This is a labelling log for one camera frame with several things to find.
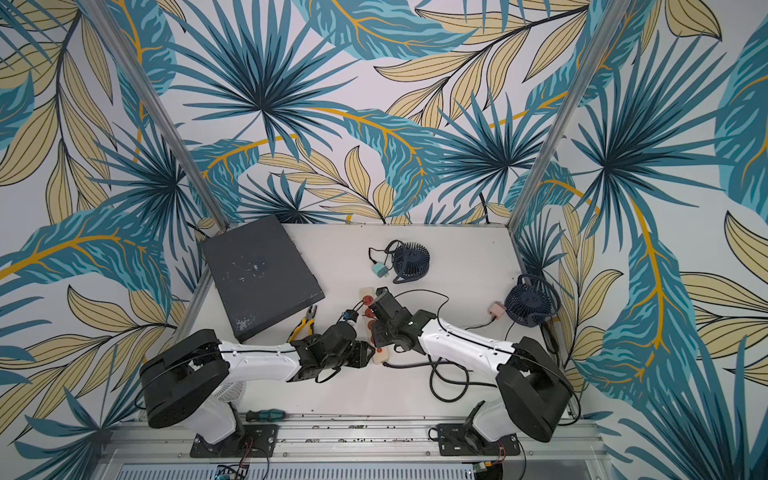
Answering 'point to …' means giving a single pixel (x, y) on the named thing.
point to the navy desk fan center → (411, 261)
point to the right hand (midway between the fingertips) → (365, 343)
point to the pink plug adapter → (496, 309)
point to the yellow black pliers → (308, 320)
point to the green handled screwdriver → (267, 415)
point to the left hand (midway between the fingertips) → (368, 354)
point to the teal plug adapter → (380, 269)
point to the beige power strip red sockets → (367, 294)
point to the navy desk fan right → (531, 305)
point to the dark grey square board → (261, 275)
